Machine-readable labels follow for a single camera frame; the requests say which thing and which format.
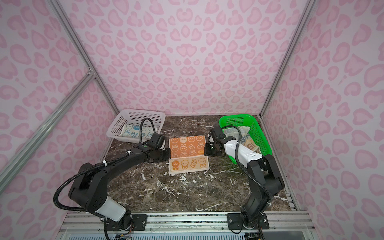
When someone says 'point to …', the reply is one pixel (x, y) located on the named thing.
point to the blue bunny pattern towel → (132, 131)
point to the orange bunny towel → (187, 154)
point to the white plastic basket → (129, 116)
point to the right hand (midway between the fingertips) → (205, 150)
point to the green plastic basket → (242, 120)
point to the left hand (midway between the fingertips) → (172, 153)
